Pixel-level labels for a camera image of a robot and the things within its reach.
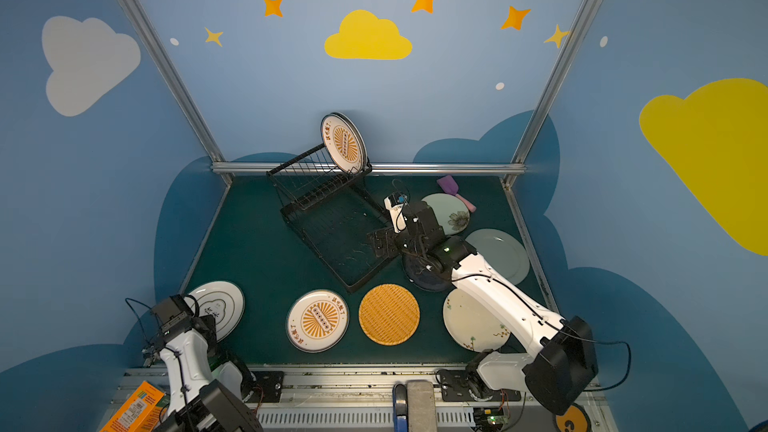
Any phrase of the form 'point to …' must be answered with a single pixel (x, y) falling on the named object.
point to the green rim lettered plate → (362, 142)
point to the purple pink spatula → (449, 185)
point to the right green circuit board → (489, 418)
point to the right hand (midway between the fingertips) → (384, 229)
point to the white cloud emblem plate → (223, 301)
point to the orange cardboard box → (142, 411)
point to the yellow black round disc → (575, 419)
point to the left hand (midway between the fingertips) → (216, 327)
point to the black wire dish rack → (333, 212)
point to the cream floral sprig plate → (471, 324)
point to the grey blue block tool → (414, 406)
